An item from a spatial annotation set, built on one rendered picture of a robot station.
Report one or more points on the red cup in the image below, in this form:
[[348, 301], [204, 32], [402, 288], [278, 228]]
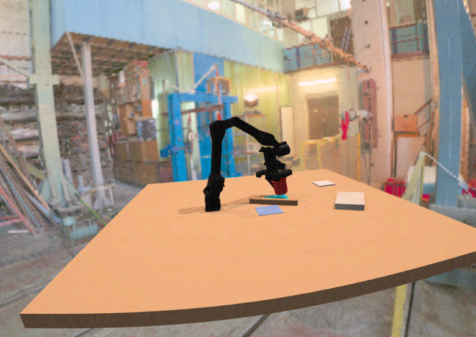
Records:
[[280, 187]]

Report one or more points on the pale pink flat rectangular slab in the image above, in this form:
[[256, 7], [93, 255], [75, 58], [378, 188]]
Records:
[[350, 200]]

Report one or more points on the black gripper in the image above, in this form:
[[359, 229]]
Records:
[[272, 172]]

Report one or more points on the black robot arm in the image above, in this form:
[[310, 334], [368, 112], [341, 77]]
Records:
[[217, 129]]

